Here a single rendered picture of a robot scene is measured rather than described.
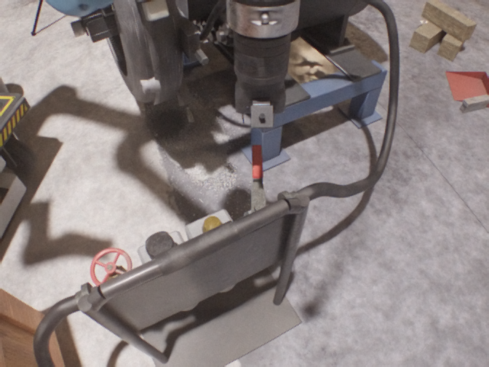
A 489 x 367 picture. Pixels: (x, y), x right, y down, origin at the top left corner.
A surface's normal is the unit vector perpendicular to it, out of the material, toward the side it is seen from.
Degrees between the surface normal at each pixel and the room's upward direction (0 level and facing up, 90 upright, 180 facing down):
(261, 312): 0
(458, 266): 0
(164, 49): 94
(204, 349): 0
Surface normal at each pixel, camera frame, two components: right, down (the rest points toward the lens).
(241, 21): -0.57, 0.67
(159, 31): 0.47, 0.68
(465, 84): 0.00, -0.58
